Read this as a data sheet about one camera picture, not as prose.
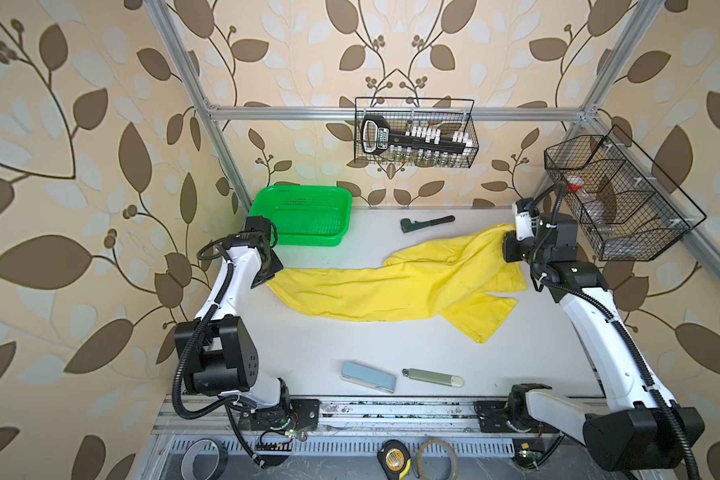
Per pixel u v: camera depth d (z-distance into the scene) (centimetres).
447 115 91
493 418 73
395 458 67
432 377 80
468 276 85
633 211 72
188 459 67
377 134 85
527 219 64
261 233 73
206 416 43
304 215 120
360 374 77
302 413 74
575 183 81
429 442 72
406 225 115
